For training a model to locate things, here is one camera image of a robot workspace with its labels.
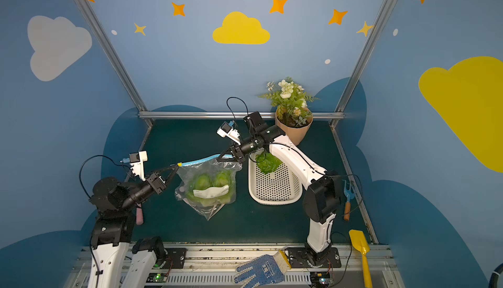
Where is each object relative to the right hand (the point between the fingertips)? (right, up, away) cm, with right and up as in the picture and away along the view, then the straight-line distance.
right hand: (223, 158), depth 72 cm
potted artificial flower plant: (+32, +19, +30) cm, 48 cm away
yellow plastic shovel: (+54, -35, +5) cm, 64 cm away
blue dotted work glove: (+17, -42, 0) cm, 45 cm away
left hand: (-13, -3, -8) cm, 15 cm away
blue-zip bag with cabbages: (-8, -11, +9) cm, 16 cm away
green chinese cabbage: (+18, -4, +19) cm, 26 cm away
